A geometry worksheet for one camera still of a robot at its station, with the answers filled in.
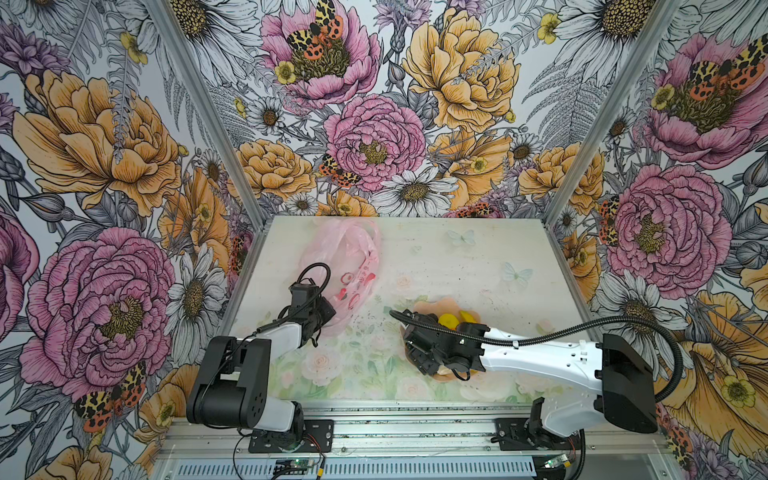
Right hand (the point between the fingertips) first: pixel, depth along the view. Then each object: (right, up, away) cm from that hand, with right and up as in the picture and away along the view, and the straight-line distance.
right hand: (429, 354), depth 79 cm
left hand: (-29, +7, +15) cm, 34 cm away
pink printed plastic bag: (-28, +25, +31) cm, 49 cm away
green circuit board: (-33, -23, -8) cm, 41 cm away
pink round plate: (+5, +10, +15) cm, 19 cm away
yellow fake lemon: (+7, +7, +9) cm, 13 cm away
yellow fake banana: (+12, +8, +8) cm, 16 cm away
